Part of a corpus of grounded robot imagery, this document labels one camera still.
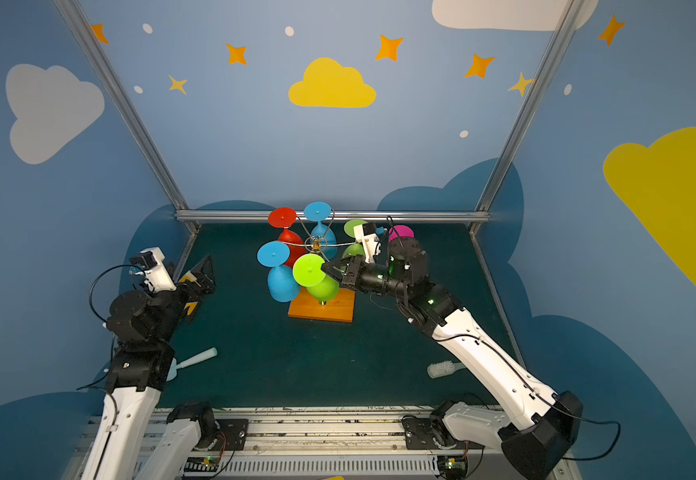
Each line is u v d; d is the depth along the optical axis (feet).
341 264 2.00
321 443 2.42
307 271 2.09
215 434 2.40
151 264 1.83
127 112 2.82
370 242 2.01
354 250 2.64
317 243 2.43
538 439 1.21
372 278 1.85
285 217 2.52
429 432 2.16
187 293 1.98
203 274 2.01
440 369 2.76
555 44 2.43
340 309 3.16
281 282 2.46
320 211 2.61
